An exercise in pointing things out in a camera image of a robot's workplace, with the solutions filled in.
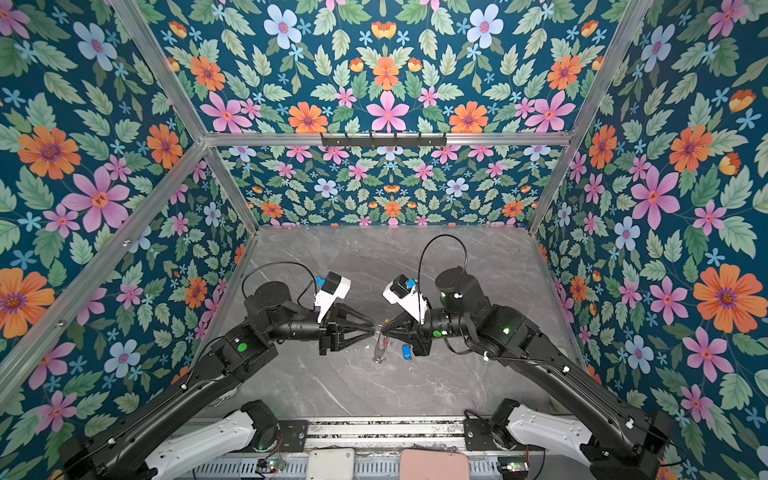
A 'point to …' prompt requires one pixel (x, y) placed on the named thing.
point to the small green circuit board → (270, 466)
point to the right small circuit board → (513, 463)
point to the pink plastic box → (423, 464)
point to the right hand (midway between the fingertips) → (385, 327)
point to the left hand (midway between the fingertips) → (371, 329)
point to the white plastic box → (331, 464)
